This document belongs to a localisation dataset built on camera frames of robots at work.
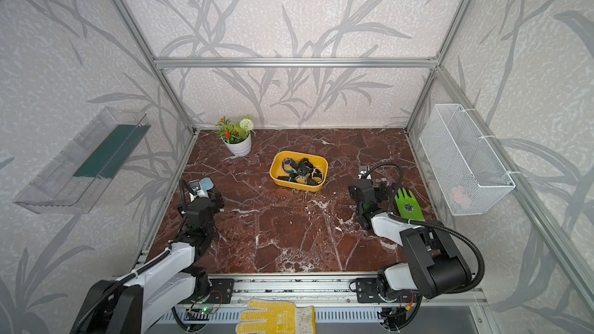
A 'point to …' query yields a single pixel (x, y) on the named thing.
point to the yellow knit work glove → (280, 317)
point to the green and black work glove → (407, 205)
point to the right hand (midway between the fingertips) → (370, 181)
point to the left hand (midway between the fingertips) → (201, 193)
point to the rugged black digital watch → (304, 166)
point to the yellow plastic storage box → (277, 169)
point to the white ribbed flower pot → (240, 149)
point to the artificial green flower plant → (234, 133)
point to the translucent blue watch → (287, 161)
